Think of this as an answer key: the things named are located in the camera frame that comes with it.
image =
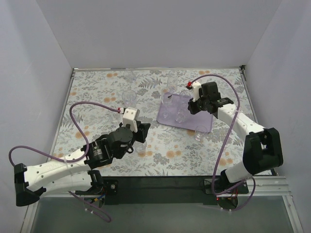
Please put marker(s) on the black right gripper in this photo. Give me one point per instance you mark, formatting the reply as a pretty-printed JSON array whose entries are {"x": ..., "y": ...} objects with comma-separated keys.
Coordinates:
[{"x": 194, "y": 107}]

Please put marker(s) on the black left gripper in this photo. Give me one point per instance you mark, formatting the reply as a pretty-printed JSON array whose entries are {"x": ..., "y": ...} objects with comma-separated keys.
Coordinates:
[{"x": 143, "y": 131}]

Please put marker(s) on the clear faceted tumbler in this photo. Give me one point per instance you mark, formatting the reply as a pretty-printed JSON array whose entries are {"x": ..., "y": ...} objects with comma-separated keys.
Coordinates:
[
  {"x": 129, "y": 98},
  {"x": 182, "y": 113}
]

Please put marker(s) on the tall clear champagne flute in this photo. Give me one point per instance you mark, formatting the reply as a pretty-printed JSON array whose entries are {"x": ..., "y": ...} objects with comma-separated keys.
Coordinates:
[{"x": 166, "y": 100}]

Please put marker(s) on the tall clear highball glass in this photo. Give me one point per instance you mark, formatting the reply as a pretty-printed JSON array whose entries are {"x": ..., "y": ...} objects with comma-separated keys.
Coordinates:
[{"x": 172, "y": 82}]

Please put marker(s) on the clear wine glass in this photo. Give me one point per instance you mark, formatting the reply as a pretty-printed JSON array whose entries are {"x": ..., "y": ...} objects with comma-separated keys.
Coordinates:
[{"x": 186, "y": 93}]

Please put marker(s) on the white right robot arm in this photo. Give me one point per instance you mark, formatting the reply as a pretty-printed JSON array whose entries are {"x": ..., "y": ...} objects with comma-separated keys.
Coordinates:
[{"x": 262, "y": 146}]

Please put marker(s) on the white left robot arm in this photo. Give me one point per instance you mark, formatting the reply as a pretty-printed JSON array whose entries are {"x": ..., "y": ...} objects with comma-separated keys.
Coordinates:
[{"x": 31, "y": 181}]

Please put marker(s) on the lavender plastic tray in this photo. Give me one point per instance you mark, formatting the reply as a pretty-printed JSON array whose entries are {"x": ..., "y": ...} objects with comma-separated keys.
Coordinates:
[{"x": 201, "y": 118}]

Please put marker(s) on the small clear tumbler front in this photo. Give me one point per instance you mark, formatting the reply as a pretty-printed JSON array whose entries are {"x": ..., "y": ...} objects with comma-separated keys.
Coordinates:
[{"x": 141, "y": 148}]

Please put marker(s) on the small clear glass left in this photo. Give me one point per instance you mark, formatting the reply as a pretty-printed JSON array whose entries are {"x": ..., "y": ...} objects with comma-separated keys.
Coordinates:
[{"x": 115, "y": 118}]

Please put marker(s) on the small clear shot glass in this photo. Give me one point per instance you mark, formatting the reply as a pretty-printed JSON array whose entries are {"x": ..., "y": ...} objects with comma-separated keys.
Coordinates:
[{"x": 200, "y": 132}]

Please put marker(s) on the small clear glass lying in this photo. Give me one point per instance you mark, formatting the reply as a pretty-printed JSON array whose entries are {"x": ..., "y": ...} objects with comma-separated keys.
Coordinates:
[{"x": 130, "y": 76}]

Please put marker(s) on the floral patterned table mat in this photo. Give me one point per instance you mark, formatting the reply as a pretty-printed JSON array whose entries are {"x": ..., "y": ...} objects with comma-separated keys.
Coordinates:
[{"x": 170, "y": 151}]

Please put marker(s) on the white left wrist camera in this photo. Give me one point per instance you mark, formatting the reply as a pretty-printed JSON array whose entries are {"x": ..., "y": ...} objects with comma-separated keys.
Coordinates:
[{"x": 130, "y": 116}]

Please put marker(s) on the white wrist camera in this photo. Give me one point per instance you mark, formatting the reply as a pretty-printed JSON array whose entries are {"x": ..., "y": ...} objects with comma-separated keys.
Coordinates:
[
  {"x": 195, "y": 87},
  {"x": 130, "y": 116}
]

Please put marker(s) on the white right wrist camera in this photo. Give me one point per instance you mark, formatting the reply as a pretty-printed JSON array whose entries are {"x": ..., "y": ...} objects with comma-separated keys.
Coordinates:
[{"x": 195, "y": 87}]

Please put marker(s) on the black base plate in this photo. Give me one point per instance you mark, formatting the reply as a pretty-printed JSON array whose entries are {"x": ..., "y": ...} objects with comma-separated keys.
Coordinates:
[{"x": 160, "y": 190}]

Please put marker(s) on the aluminium frame rail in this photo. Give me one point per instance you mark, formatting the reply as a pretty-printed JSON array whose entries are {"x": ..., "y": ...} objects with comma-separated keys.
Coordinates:
[{"x": 82, "y": 184}]

